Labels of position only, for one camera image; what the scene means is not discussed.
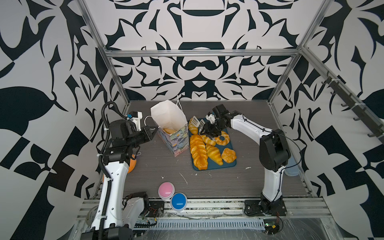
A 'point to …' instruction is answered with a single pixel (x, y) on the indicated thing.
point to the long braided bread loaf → (199, 152)
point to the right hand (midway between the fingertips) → (203, 133)
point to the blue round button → (178, 201)
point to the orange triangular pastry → (169, 131)
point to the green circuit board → (271, 229)
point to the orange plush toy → (132, 164)
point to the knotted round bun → (228, 155)
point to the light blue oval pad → (291, 168)
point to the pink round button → (166, 190)
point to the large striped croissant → (213, 153)
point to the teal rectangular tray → (211, 163)
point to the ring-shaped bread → (222, 142)
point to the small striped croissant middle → (207, 140)
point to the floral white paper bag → (172, 125)
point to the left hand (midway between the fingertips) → (157, 126)
